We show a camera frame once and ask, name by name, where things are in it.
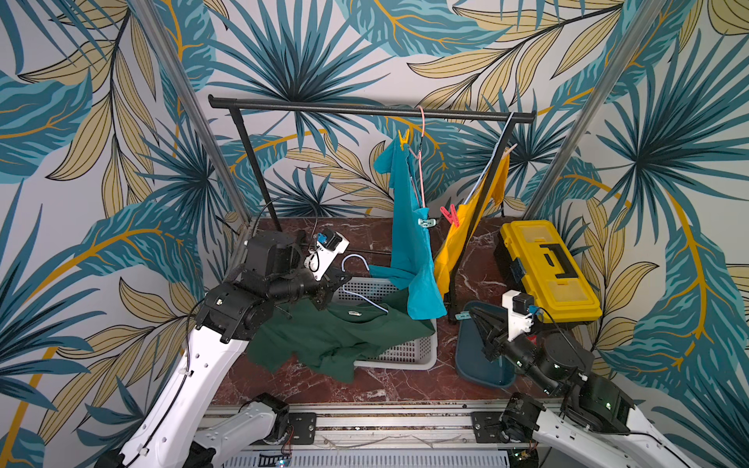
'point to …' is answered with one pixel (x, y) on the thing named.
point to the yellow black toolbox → (533, 260)
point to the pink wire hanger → (420, 157)
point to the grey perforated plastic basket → (420, 354)
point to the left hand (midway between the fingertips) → (345, 281)
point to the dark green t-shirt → (335, 338)
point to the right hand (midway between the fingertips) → (475, 312)
